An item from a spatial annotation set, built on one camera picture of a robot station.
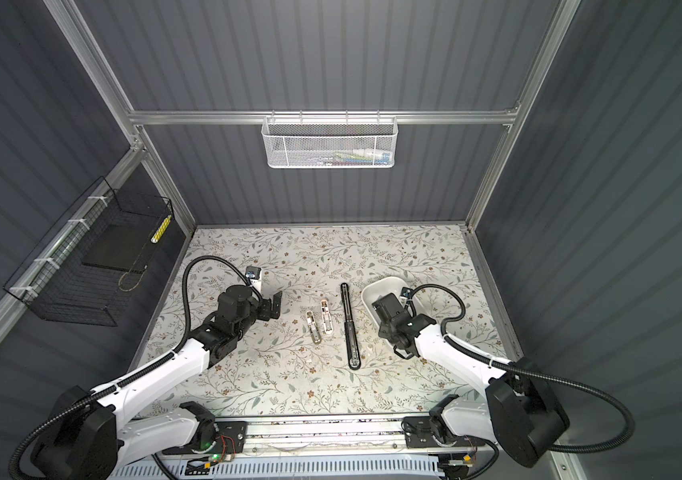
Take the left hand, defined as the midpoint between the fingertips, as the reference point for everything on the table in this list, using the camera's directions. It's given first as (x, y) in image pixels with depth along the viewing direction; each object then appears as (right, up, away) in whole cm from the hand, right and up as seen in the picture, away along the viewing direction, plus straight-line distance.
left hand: (264, 290), depth 85 cm
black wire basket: (-40, +7, -12) cm, 43 cm away
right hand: (+38, -11, +3) cm, 40 cm away
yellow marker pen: (-28, +18, -2) cm, 33 cm away
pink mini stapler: (+17, -11, +9) cm, 23 cm away
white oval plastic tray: (+35, -1, +15) cm, 38 cm away
